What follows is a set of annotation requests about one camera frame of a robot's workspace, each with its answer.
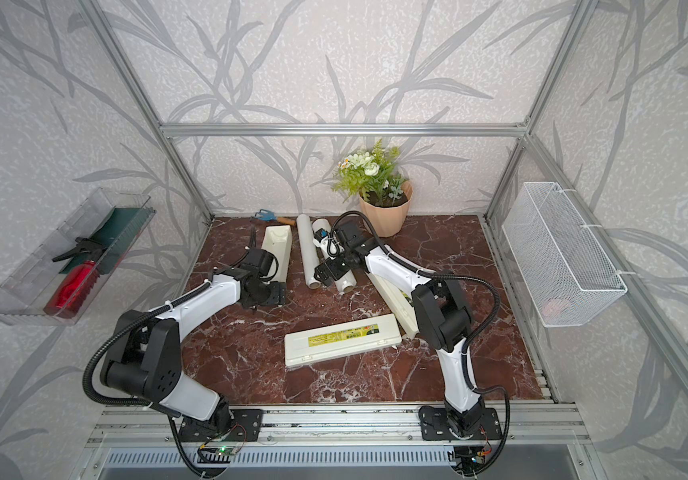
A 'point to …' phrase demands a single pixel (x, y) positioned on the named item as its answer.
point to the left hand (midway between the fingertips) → (274, 299)
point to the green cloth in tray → (117, 233)
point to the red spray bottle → (77, 281)
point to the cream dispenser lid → (341, 339)
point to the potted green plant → (383, 195)
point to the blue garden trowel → (269, 216)
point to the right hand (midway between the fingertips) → (327, 263)
